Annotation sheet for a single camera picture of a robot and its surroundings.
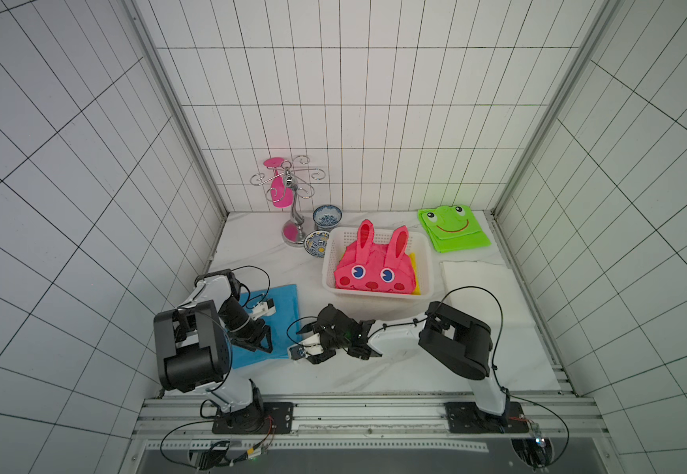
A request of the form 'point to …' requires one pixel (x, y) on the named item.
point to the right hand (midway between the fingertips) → (294, 342)
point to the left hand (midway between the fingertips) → (256, 351)
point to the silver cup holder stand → (292, 178)
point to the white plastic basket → (338, 238)
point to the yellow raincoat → (418, 285)
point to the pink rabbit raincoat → (365, 266)
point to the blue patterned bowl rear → (327, 215)
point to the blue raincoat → (284, 325)
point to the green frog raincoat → (452, 228)
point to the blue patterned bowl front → (316, 241)
